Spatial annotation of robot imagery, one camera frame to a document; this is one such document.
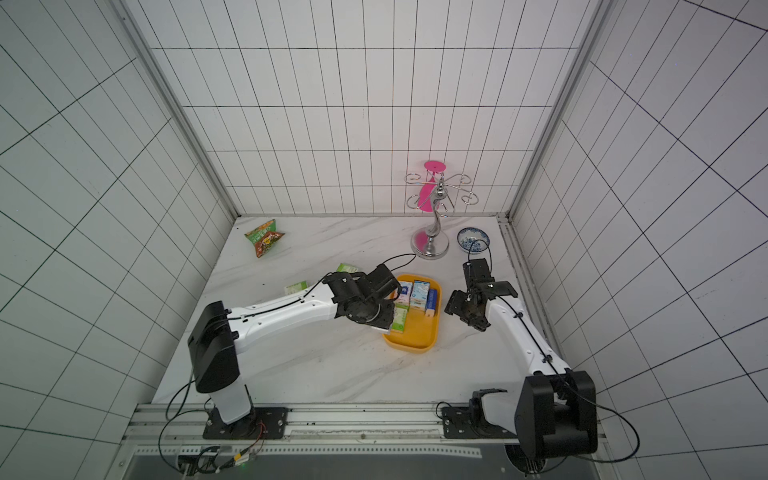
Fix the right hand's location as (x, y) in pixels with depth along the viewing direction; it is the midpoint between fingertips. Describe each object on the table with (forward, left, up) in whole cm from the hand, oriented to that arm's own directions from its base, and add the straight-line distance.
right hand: (449, 309), depth 85 cm
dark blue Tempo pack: (+3, +5, -3) cm, 7 cm away
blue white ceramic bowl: (+34, -10, -5) cm, 36 cm away
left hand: (-7, +20, +4) cm, 22 cm away
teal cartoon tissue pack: (+5, +9, -1) cm, 10 cm away
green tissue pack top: (+16, +35, -4) cm, 39 cm away
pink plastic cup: (+43, +7, +6) cm, 44 cm away
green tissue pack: (+7, +49, -4) cm, 50 cm away
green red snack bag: (+26, +65, -1) cm, 70 cm away
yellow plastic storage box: (-5, +8, -7) cm, 11 cm away
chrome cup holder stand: (+31, +3, -6) cm, 31 cm away
